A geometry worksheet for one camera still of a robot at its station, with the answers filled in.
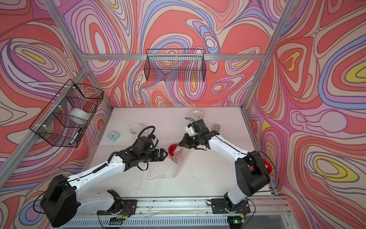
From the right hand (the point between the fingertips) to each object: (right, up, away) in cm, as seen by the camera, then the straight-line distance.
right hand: (179, 148), depth 82 cm
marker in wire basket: (-52, +8, -11) cm, 54 cm away
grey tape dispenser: (+26, +11, +18) cm, 34 cm away
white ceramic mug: (-33, +9, +20) cm, 40 cm away
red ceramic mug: (-5, -2, +5) cm, 7 cm away
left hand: (-9, -4, -1) cm, 9 cm away
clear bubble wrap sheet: (-7, -13, +4) cm, 16 cm away
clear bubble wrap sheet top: (+13, +21, +21) cm, 32 cm away
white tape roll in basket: (-53, +20, -9) cm, 57 cm away
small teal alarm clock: (-47, +5, +16) cm, 50 cm away
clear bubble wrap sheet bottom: (-28, -19, 0) cm, 34 cm away
